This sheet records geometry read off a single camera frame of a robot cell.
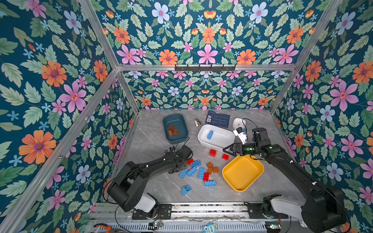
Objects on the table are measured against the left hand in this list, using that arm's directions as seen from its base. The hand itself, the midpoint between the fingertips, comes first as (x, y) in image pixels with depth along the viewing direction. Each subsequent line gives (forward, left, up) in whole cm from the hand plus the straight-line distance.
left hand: (183, 164), depth 88 cm
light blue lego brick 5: (-5, -5, +1) cm, 7 cm away
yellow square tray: (-6, -35, -4) cm, 36 cm away
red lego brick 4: (+2, -5, -1) cm, 6 cm away
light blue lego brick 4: (-5, 0, -2) cm, 5 cm away
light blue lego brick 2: (-13, -16, 0) cm, 21 cm away
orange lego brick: (+30, +9, -1) cm, 31 cm away
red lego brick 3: (-8, -13, -1) cm, 16 cm away
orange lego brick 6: (-5, -16, -1) cm, 17 cm away
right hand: (+1, -26, +15) cm, 30 cm away
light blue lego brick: (-15, -2, 0) cm, 15 cm away
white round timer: (+29, -42, +2) cm, 51 cm away
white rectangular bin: (+20, -24, -3) cm, 31 cm away
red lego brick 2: (+4, -28, -2) cm, 28 cm away
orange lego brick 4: (-1, -17, -1) cm, 17 cm away
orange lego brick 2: (+26, +6, -1) cm, 26 cm away
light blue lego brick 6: (+1, -8, -3) cm, 8 cm away
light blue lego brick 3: (+20, -19, 0) cm, 28 cm away
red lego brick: (+7, -19, -1) cm, 21 cm away
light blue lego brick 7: (-5, -11, -1) cm, 12 cm away
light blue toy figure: (-33, -13, 0) cm, 35 cm away
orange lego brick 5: (-4, -20, -1) cm, 20 cm away
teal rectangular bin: (+30, +6, -2) cm, 31 cm away
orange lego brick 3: (+24, +9, 0) cm, 25 cm away
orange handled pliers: (-29, +37, -1) cm, 47 cm away
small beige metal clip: (+34, -11, -1) cm, 36 cm away
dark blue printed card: (+36, -27, -1) cm, 45 cm away
